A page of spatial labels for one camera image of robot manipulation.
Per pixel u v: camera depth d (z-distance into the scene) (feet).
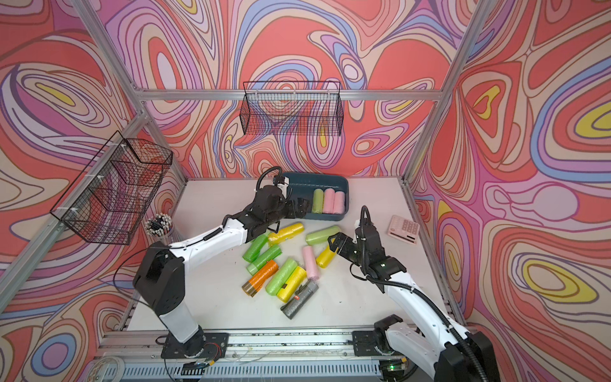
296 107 3.15
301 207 2.47
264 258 2.96
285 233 3.06
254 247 3.03
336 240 2.40
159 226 2.76
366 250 1.99
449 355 1.28
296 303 2.63
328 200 3.46
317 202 3.44
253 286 2.72
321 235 3.15
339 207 3.42
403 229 3.24
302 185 3.88
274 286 2.70
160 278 1.48
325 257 2.95
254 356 2.41
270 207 2.18
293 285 2.75
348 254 2.35
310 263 2.90
